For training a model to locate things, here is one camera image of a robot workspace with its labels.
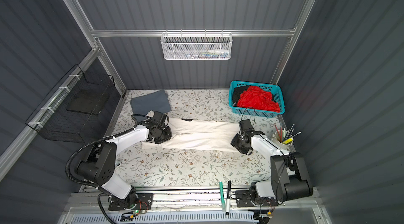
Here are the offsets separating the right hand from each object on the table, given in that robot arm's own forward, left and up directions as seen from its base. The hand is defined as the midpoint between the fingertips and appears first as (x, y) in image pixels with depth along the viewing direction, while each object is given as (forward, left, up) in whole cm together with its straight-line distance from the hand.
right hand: (236, 145), depth 90 cm
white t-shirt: (+8, +23, 0) cm, 24 cm away
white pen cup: (+1, -26, +6) cm, 27 cm away
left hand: (+5, +38, +3) cm, 38 cm away
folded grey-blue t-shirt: (+35, +54, +1) cm, 64 cm away
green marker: (-26, +9, -1) cm, 28 cm away
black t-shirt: (+39, -5, +4) cm, 39 cm away
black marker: (-27, +7, 0) cm, 28 cm away
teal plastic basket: (+34, -32, +5) cm, 47 cm away
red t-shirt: (+33, -16, +5) cm, 37 cm away
